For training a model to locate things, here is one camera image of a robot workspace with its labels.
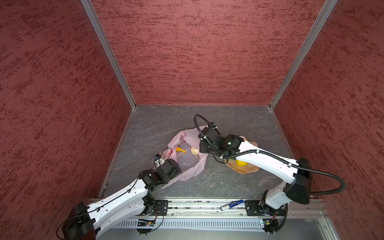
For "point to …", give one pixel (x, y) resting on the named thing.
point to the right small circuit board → (270, 225)
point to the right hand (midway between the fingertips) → (202, 149)
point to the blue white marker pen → (231, 204)
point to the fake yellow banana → (178, 149)
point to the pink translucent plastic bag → (189, 149)
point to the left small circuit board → (145, 223)
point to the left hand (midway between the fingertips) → (173, 173)
